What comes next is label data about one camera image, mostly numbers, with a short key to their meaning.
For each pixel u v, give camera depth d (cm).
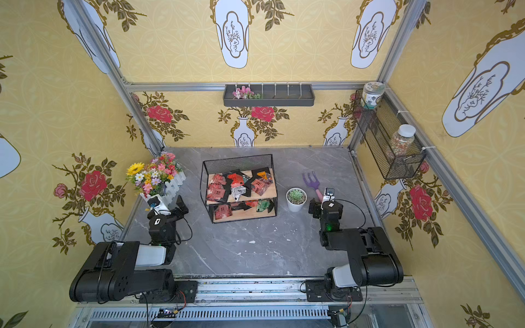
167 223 68
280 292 75
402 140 65
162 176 91
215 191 82
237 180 86
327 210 72
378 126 98
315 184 106
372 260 44
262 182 85
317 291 73
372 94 84
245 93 88
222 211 94
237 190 82
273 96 92
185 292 73
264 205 94
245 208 95
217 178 86
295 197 89
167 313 73
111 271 44
